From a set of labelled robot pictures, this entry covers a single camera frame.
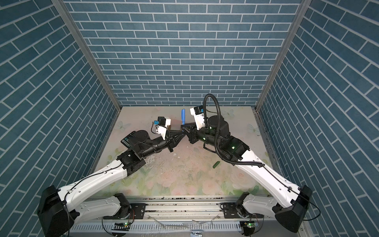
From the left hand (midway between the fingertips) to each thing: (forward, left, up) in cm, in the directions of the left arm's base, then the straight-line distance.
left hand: (185, 134), depth 65 cm
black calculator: (+16, +42, -32) cm, 55 cm away
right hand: (+3, +2, +4) cm, 5 cm away
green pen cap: (0, -18, -33) cm, 37 cm away
